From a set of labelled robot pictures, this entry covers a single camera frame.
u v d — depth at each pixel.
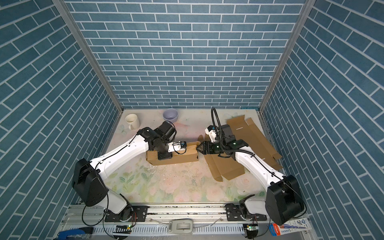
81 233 0.67
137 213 0.74
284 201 0.41
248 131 1.09
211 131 0.75
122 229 0.72
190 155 0.77
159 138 0.59
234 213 0.74
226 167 0.89
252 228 0.74
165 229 0.71
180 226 0.69
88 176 0.41
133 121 1.01
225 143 0.64
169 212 0.75
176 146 0.71
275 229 0.69
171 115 1.12
